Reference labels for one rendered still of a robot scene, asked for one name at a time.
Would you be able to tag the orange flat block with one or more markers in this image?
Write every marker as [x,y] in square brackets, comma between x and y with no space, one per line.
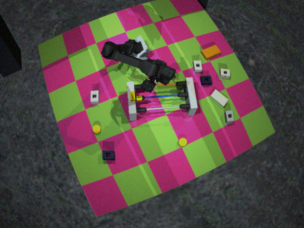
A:
[210,52]

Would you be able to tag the yellow short cylinder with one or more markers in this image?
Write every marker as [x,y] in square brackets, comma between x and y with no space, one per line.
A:
[182,142]
[96,129]

